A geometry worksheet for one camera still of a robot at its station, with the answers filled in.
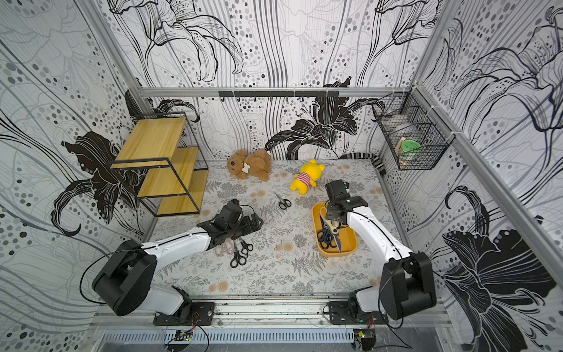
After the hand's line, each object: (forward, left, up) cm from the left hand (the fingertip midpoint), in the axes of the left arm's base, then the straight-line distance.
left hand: (257, 228), depth 89 cm
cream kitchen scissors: (-2, -29, +8) cm, 31 cm away
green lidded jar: (+22, -56, +29) cm, 67 cm away
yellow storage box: (-2, -37, -2) cm, 38 cm away
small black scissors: (+15, -10, -4) cm, 19 cm away
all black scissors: (-3, -28, 0) cm, 28 cm away
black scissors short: (-7, +4, -4) cm, 9 cm away
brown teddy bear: (+31, +4, +6) cm, 32 cm away
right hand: (+6, -34, +7) cm, 35 cm away
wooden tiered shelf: (+19, +34, +28) cm, 48 cm away
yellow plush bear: (+31, -23, +1) cm, 39 cm away
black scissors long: (-12, +7, -5) cm, 15 cm away
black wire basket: (+44, -63, +26) cm, 81 cm away
